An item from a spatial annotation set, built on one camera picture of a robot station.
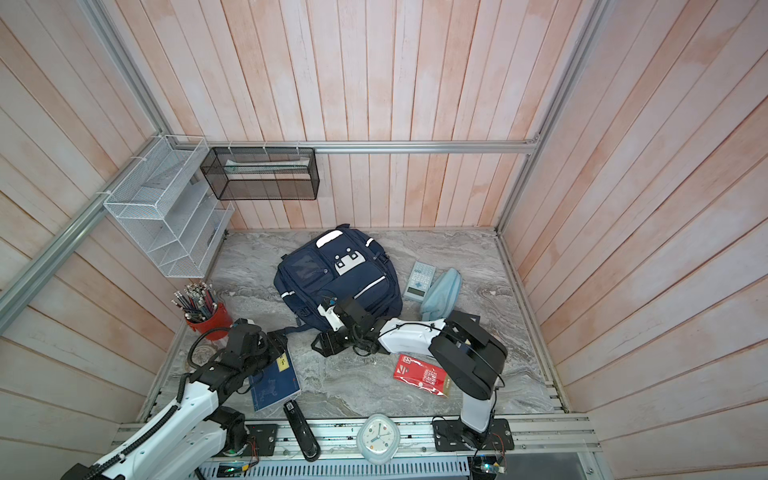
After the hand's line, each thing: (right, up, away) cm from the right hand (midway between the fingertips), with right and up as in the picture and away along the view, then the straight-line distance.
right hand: (320, 342), depth 85 cm
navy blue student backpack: (+3, +23, +19) cm, 30 cm away
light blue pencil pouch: (+38, +12, +11) cm, 41 cm away
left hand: (-11, -2, 0) cm, 11 cm away
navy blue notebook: (-12, -11, -3) cm, 17 cm away
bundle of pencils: (-33, +13, -5) cm, 36 cm away
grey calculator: (+31, +16, +19) cm, 40 cm away
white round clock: (+17, -20, -13) cm, 29 cm away
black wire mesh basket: (-25, +55, +19) cm, 63 cm away
